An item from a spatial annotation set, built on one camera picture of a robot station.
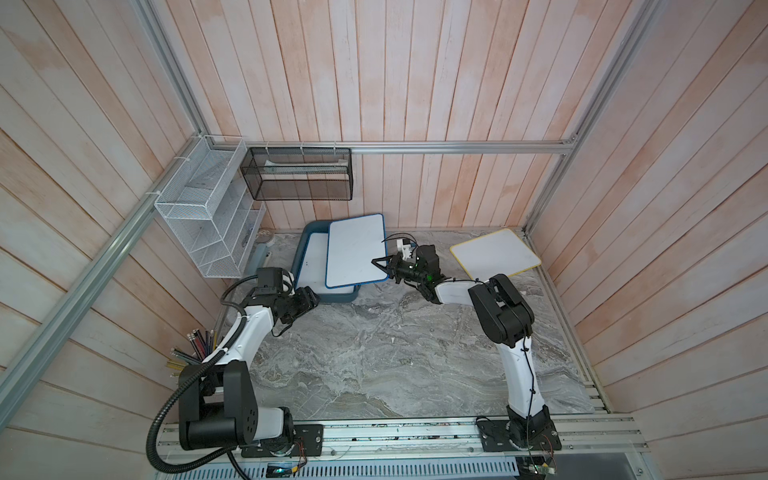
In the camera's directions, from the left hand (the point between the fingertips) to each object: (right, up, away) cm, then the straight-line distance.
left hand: (313, 305), depth 88 cm
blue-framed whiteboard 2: (+11, +18, +12) cm, 25 cm away
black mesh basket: (-9, +45, +18) cm, 50 cm away
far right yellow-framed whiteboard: (+68, +16, +29) cm, 75 cm away
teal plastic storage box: (-5, +26, +26) cm, 37 cm away
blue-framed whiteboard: (-4, +11, +18) cm, 21 cm away
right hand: (+17, +13, +6) cm, 22 cm away
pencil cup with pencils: (-27, -8, -12) cm, 31 cm away
